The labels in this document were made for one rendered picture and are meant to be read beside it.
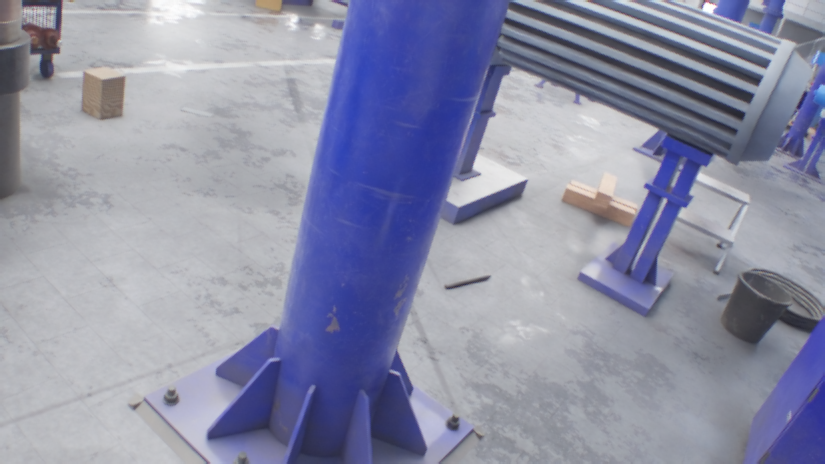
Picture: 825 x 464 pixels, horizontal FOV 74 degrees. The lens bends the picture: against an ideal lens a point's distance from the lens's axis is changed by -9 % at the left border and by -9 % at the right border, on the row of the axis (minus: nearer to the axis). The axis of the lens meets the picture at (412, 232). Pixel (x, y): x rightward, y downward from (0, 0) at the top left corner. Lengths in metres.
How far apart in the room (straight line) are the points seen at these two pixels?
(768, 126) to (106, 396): 2.75
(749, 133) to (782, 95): 0.21
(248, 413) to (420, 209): 0.77
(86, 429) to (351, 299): 0.85
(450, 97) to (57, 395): 1.37
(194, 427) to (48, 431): 0.39
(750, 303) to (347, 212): 2.53
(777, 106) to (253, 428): 2.44
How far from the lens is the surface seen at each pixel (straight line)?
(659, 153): 6.64
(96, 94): 3.75
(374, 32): 1.21
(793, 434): 2.28
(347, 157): 1.27
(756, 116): 2.90
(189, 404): 1.85
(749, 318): 3.46
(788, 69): 3.01
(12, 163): 2.87
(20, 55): 2.69
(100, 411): 1.88
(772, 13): 13.06
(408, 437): 1.82
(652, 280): 3.45
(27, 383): 1.98
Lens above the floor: 1.37
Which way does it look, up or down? 26 degrees down
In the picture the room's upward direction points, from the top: 17 degrees clockwise
